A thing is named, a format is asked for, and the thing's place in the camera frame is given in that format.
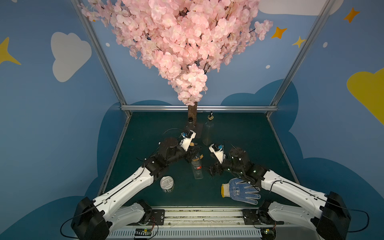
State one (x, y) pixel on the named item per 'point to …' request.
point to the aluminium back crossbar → (199, 107)
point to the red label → (199, 167)
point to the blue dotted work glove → (240, 190)
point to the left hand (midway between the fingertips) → (199, 143)
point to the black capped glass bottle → (190, 126)
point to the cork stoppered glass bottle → (197, 165)
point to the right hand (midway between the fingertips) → (210, 158)
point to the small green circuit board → (145, 231)
